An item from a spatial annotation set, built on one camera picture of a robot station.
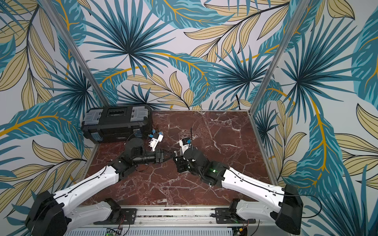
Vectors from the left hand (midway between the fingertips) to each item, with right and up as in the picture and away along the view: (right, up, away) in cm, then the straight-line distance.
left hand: (173, 157), depth 71 cm
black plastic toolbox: (-37, +16, +19) cm, 45 cm away
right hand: (0, 0, +1) cm, 1 cm away
